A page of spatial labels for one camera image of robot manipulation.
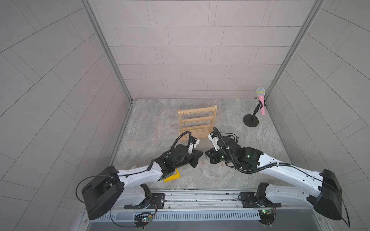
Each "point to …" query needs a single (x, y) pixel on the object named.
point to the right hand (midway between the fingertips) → (205, 155)
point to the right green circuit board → (267, 216)
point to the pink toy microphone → (260, 93)
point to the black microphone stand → (251, 120)
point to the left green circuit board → (142, 220)
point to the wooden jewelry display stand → (200, 122)
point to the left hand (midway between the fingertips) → (204, 153)
